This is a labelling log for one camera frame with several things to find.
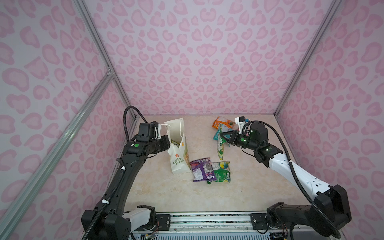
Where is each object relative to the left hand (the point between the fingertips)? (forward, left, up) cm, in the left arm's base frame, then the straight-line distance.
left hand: (170, 140), depth 77 cm
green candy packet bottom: (-9, -28, -20) cm, 35 cm away
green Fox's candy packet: (-4, -3, +3) cm, 6 cm away
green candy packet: (-3, -25, +1) cm, 25 cm away
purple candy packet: (-8, -17, -20) cm, 27 cm away
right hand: (0, -26, +4) cm, 26 cm away
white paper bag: (-5, -4, -13) cm, 14 cm away
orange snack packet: (+33, -31, -22) cm, 50 cm away
